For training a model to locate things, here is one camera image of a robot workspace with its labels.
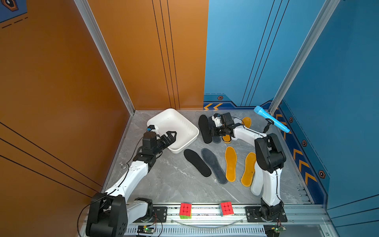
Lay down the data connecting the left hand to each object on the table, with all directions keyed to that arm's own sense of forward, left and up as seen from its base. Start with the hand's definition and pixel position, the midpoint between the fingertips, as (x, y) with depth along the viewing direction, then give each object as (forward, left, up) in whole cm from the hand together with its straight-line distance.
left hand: (173, 133), depth 84 cm
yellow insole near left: (-6, -36, -18) cm, 41 cm away
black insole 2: (-8, -13, -18) cm, 24 cm away
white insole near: (-24, -48, -17) cm, 56 cm away
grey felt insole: (+9, -28, -19) cm, 35 cm away
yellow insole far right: (+24, -53, -17) cm, 60 cm away
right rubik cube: (-35, -28, -13) cm, 47 cm away
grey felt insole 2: (-9, -24, -17) cm, 31 cm away
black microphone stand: (+8, -58, -3) cm, 59 cm away
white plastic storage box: (+26, +7, -18) cm, 32 cm away
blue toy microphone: (+9, -58, +4) cm, 59 cm away
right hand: (+11, -23, -12) cm, 28 cm away
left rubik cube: (-37, -9, -13) cm, 40 cm away
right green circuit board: (-43, -51, -19) cm, 70 cm away
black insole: (+17, -19, -13) cm, 29 cm away
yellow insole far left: (-2, -31, -2) cm, 31 cm away
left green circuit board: (-44, +11, -19) cm, 49 cm away
